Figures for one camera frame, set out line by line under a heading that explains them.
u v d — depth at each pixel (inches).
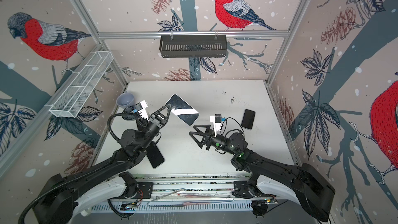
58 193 15.7
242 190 28.7
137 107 24.1
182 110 25.8
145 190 28.8
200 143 23.8
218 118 24.1
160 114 25.2
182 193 28.8
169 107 25.1
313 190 16.2
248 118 38.5
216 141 24.3
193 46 41.9
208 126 26.9
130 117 38.7
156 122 23.0
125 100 42.0
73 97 28.6
